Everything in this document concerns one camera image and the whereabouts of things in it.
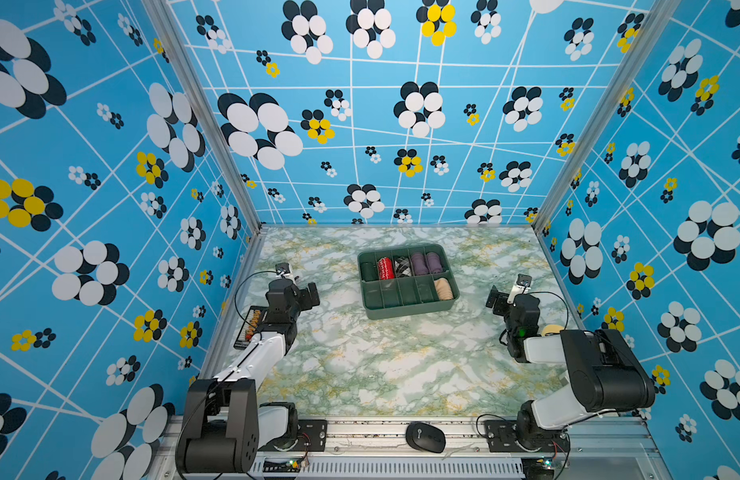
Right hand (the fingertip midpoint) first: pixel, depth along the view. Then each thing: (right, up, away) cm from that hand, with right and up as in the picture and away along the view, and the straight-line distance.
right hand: (513, 290), depth 93 cm
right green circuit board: (-4, -40, -22) cm, 46 cm away
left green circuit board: (-66, -40, -21) cm, 80 cm away
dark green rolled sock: (-46, +6, +7) cm, 46 cm away
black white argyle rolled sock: (-34, +7, +7) cm, 36 cm away
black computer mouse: (-31, -33, -22) cm, 50 cm away
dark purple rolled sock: (-23, +8, +9) cm, 26 cm away
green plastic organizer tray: (-35, +3, +6) cm, 36 cm away
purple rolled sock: (-28, +8, +8) cm, 31 cm away
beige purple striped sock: (-21, 0, +2) cm, 21 cm away
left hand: (-66, +2, -4) cm, 67 cm away
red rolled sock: (-40, +6, +6) cm, 41 cm away
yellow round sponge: (+12, -12, 0) cm, 17 cm away
